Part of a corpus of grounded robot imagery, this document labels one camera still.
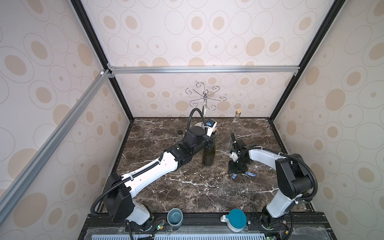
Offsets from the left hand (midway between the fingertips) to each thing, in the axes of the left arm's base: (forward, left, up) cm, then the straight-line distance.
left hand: (218, 133), depth 73 cm
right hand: (-6, -14, -30) cm, 34 cm away
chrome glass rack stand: (+26, +6, +1) cm, 27 cm away
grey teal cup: (-32, +21, -29) cm, 48 cm away
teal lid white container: (-33, -8, -22) cm, 41 cm away
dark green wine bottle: (-2, +4, -18) cm, 18 cm away
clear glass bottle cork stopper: (+43, -23, -25) cm, 55 cm away
